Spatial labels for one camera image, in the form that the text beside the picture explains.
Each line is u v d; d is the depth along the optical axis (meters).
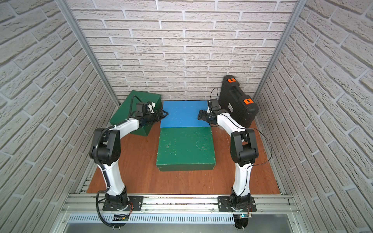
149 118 0.85
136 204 0.74
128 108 0.74
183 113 0.95
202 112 0.89
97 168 0.87
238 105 0.89
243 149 0.53
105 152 0.52
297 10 0.70
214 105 0.78
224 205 0.74
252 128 0.54
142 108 0.79
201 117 0.89
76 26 0.76
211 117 0.73
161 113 0.88
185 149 0.83
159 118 0.87
